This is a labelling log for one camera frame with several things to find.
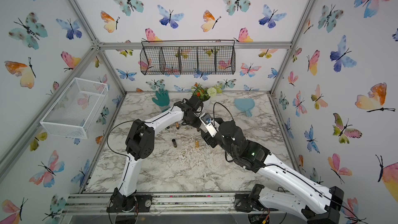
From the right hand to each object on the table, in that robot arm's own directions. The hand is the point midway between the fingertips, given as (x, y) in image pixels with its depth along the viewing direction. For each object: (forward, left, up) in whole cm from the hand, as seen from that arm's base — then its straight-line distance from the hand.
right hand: (209, 122), depth 67 cm
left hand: (+16, +5, -25) cm, 30 cm away
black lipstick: (-4, +17, 0) cm, 17 cm away
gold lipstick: (+3, +7, -28) cm, 29 cm away
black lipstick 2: (+2, +19, -26) cm, 32 cm away
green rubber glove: (+39, +37, -32) cm, 62 cm away
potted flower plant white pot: (+33, +3, -16) cm, 36 cm away
